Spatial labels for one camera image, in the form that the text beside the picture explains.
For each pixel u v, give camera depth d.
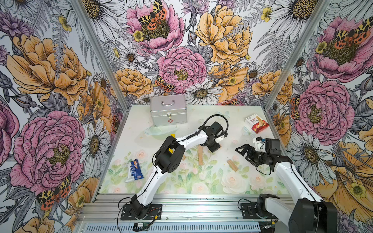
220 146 0.99
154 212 0.73
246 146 0.76
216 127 0.81
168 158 0.59
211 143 0.84
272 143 0.66
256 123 1.07
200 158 0.93
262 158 0.70
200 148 0.98
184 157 0.94
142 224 0.70
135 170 0.85
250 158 0.75
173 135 1.06
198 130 0.70
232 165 0.90
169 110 1.00
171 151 0.62
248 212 0.74
